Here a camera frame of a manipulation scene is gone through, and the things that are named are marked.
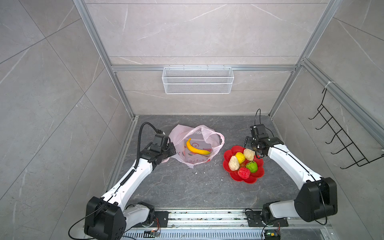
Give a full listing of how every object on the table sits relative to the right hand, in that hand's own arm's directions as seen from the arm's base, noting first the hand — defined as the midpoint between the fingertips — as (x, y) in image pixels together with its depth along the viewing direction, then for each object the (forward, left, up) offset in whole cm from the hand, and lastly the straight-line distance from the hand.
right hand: (250, 142), depth 87 cm
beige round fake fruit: (-4, 0, -7) cm, 8 cm away
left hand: (-2, +46, +3) cm, 46 cm away
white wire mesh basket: (+41, +30, +16) cm, 54 cm away
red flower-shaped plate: (-15, +10, -13) cm, 22 cm away
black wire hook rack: (-22, -33, +19) cm, 44 cm away
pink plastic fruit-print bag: (+6, +34, -13) cm, 37 cm away
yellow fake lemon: (-5, +5, -8) cm, 11 cm away
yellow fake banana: (+2, +31, -12) cm, 33 cm away
